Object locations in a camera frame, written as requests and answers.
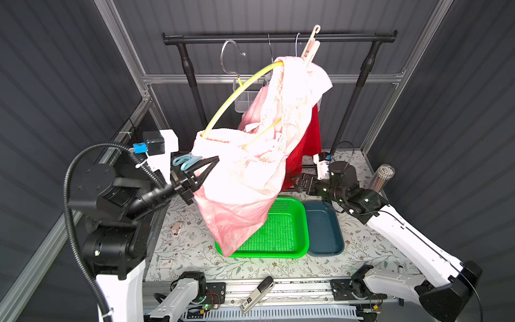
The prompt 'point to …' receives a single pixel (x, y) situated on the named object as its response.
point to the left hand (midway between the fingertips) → (217, 161)
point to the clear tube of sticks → (381, 176)
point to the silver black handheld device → (265, 286)
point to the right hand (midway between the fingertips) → (303, 178)
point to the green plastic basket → (284, 234)
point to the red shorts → (310, 143)
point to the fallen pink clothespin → (176, 228)
